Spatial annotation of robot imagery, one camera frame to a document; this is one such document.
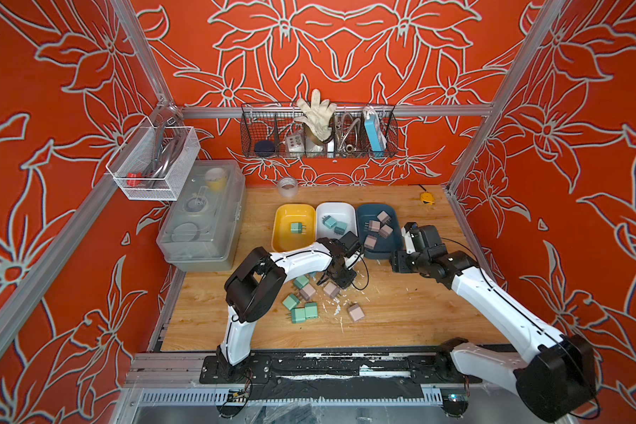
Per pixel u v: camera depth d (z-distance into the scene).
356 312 0.82
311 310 0.83
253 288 0.48
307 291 0.86
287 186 1.20
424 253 0.61
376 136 0.87
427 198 1.14
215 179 1.01
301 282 0.88
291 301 0.84
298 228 1.02
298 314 0.81
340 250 0.71
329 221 1.06
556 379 0.38
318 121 0.92
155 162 0.76
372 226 1.03
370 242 0.98
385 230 1.03
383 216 1.06
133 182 0.69
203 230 0.85
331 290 0.87
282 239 1.01
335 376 0.73
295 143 0.94
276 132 1.00
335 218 1.08
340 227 1.04
